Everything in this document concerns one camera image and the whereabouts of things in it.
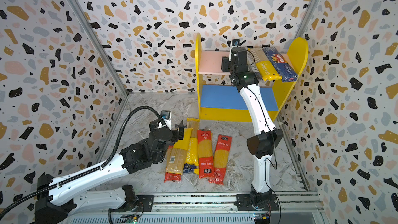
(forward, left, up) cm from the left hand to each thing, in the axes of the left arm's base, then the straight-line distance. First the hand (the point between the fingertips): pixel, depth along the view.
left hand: (173, 119), depth 69 cm
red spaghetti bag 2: (-8, -14, -25) cm, 30 cm away
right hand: (+29, -26, +15) cm, 42 cm away
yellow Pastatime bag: (-7, -7, -26) cm, 28 cm away
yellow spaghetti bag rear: (+15, -7, -27) cm, 32 cm away
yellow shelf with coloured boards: (+23, -23, -14) cm, 35 cm away
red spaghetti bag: (-5, -24, -28) cm, 37 cm away
